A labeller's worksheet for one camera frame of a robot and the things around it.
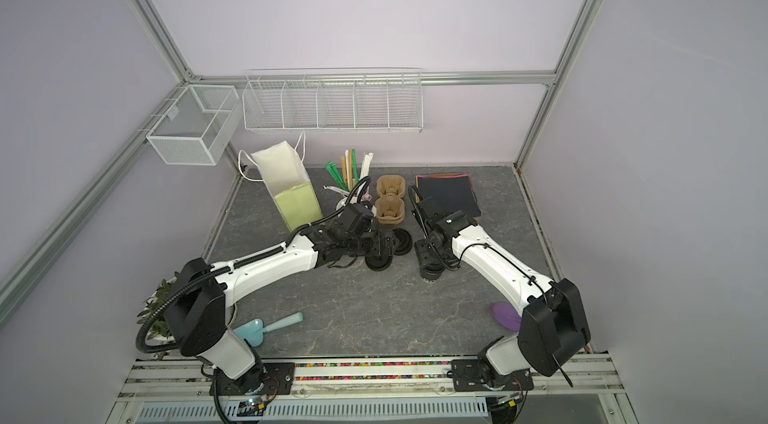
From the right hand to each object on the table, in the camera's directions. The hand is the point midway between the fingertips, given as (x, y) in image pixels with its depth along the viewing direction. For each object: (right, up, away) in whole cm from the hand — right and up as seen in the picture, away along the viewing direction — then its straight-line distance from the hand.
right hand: (434, 257), depth 83 cm
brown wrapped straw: (-26, +27, +16) cm, 41 cm away
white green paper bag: (-39, +18, -2) cm, 43 cm away
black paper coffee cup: (-2, +2, -10) cm, 10 cm away
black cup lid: (-16, -4, +9) cm, 19 cm away
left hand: (-13, +3, -1) cm, 14 cm away
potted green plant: (-64, -13, -17) cm, 68 cm away
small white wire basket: (-77, +40, +14) cm, 88 cm away
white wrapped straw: (-21, +28, +16) cm, 38 cm away
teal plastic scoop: (-49, -19, -4) cm, 53 cm away
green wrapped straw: (-31, +25, +13) cm, 42 cm away
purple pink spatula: (+21, -16, 0) cm, 26 cm away
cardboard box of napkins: (+7, +18, +25) cm, 32 cm away
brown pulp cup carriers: (-13, +14, +21) cm, 28 cm away
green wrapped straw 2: (-25, +26, +17) cm, 40 cm away
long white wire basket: (-15, +51, +22) cm, 57 cm away
